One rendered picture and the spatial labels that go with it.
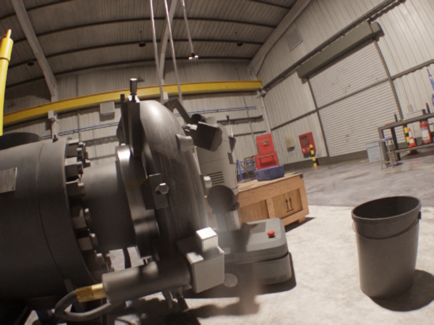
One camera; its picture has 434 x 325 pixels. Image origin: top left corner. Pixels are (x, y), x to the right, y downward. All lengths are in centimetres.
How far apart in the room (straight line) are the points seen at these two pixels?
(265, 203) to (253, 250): 90
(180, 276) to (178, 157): 29
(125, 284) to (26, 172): 42
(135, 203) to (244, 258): 67
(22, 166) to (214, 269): 60
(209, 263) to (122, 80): 1277
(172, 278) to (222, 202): 80
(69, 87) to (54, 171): 1284
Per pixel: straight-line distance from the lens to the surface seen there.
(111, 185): 76
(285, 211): 215
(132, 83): 68
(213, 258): 52
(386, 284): 101
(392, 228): 88
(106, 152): 1185
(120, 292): 52
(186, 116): 167
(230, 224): 132
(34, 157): 75
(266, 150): 475
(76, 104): 1222
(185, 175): 56
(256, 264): 118
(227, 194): 125
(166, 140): 60
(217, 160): 124
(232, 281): 124
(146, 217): 70
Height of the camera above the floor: 64
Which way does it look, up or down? 3 degrees up
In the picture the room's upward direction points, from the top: 12 degrees counter-clockwise
